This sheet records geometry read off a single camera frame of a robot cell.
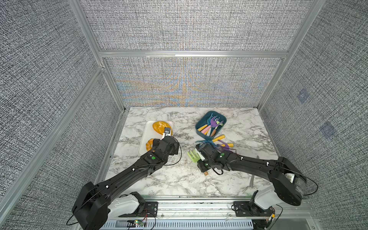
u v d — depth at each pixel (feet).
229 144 3.18
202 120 3.49
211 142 3.28
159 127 3.36
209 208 2.45
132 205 2.00
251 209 2.13
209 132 3.37
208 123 3.48
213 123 3.46
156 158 1.92
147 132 3.46
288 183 1.44
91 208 1.29
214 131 3.38
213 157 2.16
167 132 2.27
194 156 2.87
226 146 3.14
